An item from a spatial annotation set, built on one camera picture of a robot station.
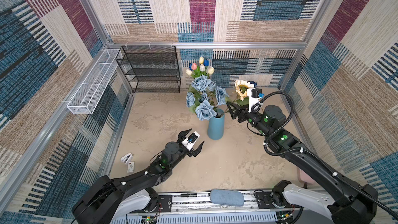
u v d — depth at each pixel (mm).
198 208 729
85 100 700
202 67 915
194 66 915
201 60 940
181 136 737
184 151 708
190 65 939
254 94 586
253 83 1186
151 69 1108
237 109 605
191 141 660
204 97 700
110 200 416
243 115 603
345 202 397
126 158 857
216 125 833
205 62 939
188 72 940
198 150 729
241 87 627
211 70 893
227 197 727
